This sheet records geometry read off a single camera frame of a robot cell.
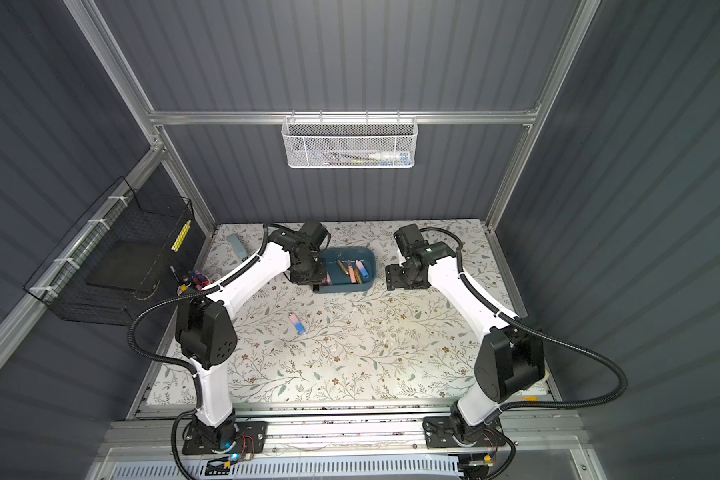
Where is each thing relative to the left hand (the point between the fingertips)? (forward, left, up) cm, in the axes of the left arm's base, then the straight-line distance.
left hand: (324, 283), depth 88 cm
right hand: (-1, -23, +3) cm, 23 cm away
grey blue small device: (+24, +36, -9) cm, 44 cm away
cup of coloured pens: (+2, +39, 0) cm, 39 cm away
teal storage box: (+9, -3, -11) cm, 15 cm away
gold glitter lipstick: (+11, -9, -12) cm, 19 cm away
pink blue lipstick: (+14, -11, -11) cm, 21 cm away
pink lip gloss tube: (+11, -8, -12) cm, 18 cm away
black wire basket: (-1, +48, +16) cm, 51 cm away
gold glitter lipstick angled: (+14, -4, -11) cm, 19 cm away
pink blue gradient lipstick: (-7, +10, -13) cm, 18 cm away
